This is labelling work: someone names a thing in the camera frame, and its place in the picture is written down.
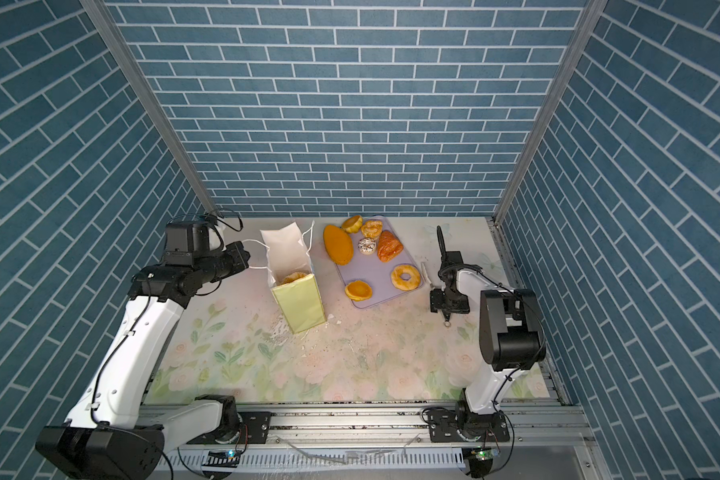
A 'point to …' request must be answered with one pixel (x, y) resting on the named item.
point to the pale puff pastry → (372, 229)
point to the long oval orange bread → (338, 244)
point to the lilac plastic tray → (378, 274)
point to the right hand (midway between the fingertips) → (444, 304)
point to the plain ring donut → (406, 285)
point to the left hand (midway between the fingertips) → (252, 251)
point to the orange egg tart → (358, 290)
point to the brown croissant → (389, 246)
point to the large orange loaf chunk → (292, 277)
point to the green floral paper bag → (299, 300)
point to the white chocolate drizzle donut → (367, 246)
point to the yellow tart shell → (353, 224)
